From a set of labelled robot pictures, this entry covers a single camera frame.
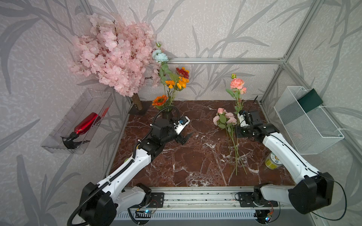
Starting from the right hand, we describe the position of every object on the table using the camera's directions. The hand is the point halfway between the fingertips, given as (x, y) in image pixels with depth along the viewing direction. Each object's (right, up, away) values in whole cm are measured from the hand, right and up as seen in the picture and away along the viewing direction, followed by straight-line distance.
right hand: (237, 129), depth 83 cm
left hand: (-30, +3, -8) cm, 31 cm away
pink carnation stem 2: (+2, -17, +6) cm, 18 cm away
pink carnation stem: (+1, +5, +17) cm, 17 cm away
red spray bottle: (-77, +4, -20) cm, 79 cm away
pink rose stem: (-5, +10, +20) cm, 23 cm away
